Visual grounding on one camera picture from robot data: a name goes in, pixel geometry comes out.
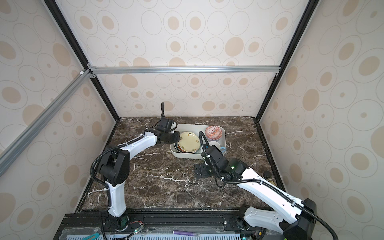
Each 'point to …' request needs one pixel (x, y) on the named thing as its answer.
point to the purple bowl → (213, 132)
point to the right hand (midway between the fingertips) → (202, 167)
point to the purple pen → (185, 233)
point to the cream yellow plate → (189, 142)
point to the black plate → (176, 145)
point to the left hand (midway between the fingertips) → (184, 135)
